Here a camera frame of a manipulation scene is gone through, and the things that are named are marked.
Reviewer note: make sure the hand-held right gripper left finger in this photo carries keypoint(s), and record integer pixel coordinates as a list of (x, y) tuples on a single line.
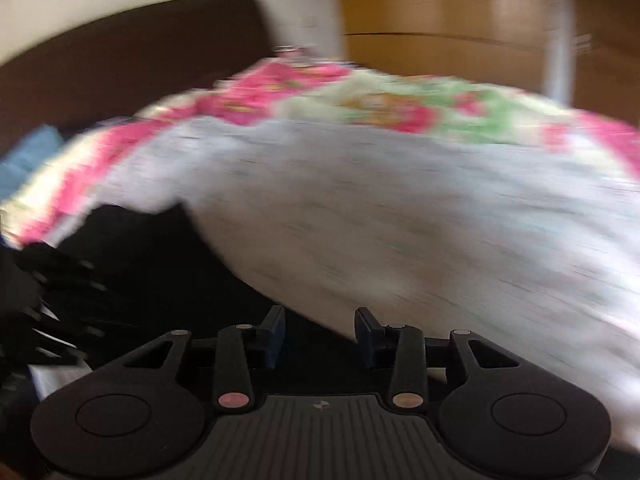
[(276, 335)]

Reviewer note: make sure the wooden wardrobe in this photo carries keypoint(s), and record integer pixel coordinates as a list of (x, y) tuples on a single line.
[(440, 10)]

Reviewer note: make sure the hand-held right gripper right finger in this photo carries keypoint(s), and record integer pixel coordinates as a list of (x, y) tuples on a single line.
[(365, 332)]

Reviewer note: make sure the floral printed blanket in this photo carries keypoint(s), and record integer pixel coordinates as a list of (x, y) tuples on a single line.
[(400, 210)]

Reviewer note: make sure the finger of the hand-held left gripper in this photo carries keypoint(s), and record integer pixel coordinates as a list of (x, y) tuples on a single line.
[(65, 267), (65, 335)]

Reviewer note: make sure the light blue cloth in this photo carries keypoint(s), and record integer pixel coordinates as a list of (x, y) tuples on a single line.
[(27, 160)]

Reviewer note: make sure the black pants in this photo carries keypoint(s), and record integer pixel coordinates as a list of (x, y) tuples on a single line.
[(165, 270)]

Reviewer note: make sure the small crumpled cloth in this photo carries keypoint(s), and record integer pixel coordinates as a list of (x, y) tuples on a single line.
[(289, 50)]

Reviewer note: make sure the dark brown wooden headboard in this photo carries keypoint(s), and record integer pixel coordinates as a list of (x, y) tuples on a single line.
[(125, 60)]

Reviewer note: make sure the wooden door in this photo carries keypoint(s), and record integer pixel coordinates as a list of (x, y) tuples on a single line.
[(607, 35)]

